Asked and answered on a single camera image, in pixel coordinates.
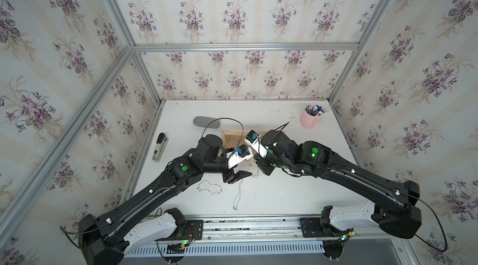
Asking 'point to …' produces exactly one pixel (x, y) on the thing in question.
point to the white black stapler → (160, 147)
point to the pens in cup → (315, 111)
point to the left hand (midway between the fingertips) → (249, 166)
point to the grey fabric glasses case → (203, 121)
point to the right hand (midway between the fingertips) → (259, 156)
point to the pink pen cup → (309, 121)
